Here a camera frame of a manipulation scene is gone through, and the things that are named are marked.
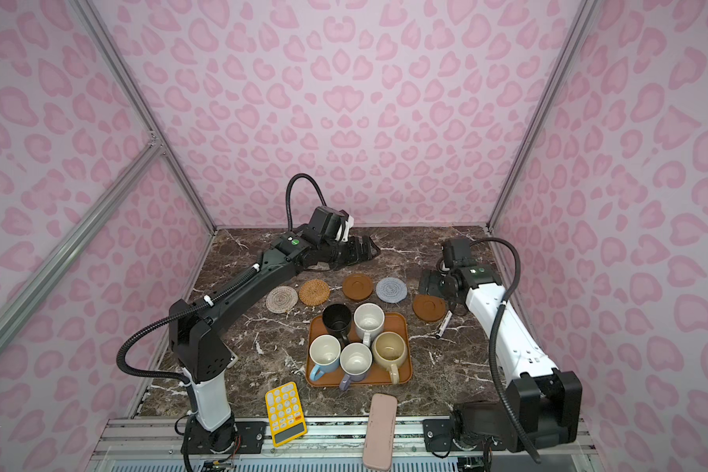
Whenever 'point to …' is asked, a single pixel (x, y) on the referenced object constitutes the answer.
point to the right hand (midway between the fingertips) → (436, 287)
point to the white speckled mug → (369, 322)
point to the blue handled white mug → (324, 352)
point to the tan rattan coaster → (315, 292)
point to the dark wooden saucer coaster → (357, 286)
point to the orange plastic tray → (392, 323)
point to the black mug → (336, 319)
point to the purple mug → (355, 360)
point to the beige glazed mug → (389, 350)
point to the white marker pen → (444, 324)
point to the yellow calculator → (285, 414)
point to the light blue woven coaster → (391, 290)
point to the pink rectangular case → (379, 445)
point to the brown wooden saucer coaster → (429, 308)
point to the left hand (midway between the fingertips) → (374, 255)
